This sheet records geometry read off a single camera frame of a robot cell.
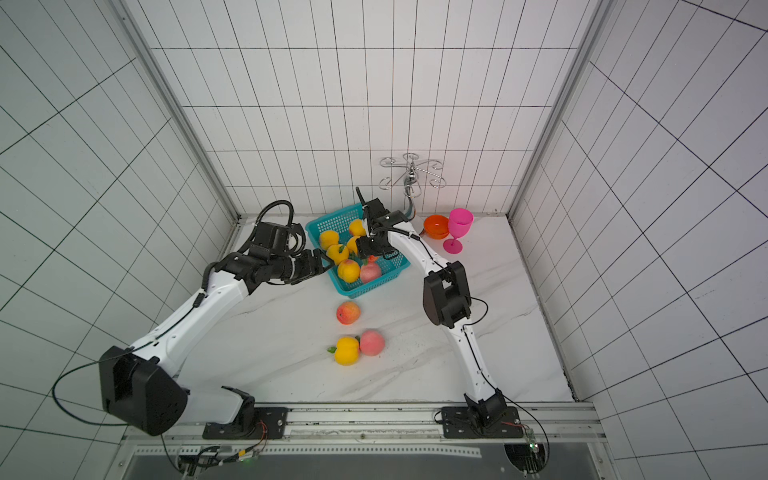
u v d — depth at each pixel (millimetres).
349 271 960
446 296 598
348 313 874
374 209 794
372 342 814
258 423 714
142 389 392
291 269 674
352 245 1025
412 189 1000
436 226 1108
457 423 725
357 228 1093
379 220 732
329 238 1055
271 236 613
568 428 730
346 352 795
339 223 1102
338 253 997
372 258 918
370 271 954
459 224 981
